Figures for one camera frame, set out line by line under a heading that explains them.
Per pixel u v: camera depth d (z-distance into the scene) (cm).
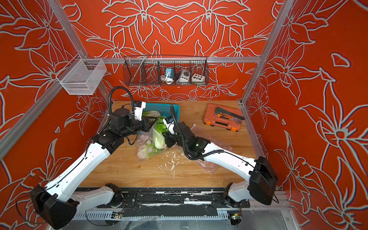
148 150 80
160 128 70
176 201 74
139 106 62
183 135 54
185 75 91
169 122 63
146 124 61
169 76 84
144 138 76
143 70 100
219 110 106
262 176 40
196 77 95
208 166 84
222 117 101
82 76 91
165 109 107
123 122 54
